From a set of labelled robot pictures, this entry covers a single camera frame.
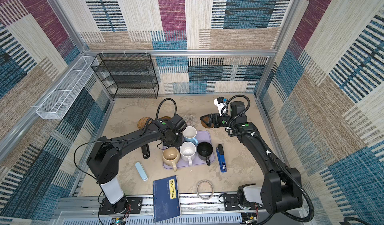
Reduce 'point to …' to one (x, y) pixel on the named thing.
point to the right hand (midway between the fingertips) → (206, 119)
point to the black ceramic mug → (204, 151)
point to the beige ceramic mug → (170, 155)
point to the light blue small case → (142, 171)
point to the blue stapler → (219, 150)
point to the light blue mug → (189, 133)
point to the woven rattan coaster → (142, 122)
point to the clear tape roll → (212, 188)
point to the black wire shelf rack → (127, 75)
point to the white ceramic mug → (188, 151)
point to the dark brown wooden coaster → (165, 118)
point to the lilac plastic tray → (184, 164)
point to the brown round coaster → (207, 120)
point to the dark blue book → (166, 204)
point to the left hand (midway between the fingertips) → (180, 142)
